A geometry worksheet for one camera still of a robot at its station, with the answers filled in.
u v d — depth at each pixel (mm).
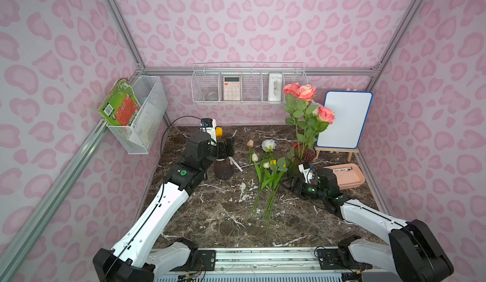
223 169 911
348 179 967
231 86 929
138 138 724
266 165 980
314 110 761
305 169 797
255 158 1016
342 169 979
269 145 1032
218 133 746
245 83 985
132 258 375
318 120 754
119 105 713
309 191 730
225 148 630
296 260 745
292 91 759
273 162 982
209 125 601
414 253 409
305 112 744
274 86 924
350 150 1001
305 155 854
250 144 1088
